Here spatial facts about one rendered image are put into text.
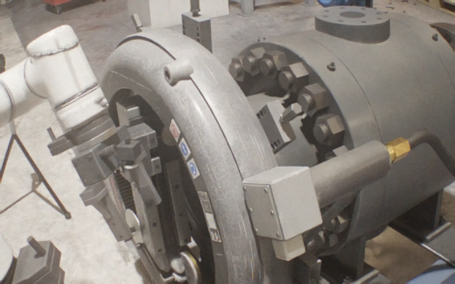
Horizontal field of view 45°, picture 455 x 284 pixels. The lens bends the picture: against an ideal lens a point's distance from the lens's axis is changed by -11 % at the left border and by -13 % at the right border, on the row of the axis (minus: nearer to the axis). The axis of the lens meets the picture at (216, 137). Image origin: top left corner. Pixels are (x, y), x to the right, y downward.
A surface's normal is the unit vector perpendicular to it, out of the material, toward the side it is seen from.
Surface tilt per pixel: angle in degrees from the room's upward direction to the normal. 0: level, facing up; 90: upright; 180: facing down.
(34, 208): 0
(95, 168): 84
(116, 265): 0
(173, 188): 88
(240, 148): 53
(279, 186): 68
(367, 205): 96
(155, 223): 88
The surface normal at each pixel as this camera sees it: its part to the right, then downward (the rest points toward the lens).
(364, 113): 0.36, -0.27
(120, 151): -0.28, 0.33
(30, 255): -0.47, -0.73
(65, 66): 0.30, 0.06
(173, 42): -0.01, -0.82
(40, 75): -0.50, 0.42
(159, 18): 0.42, 0.36
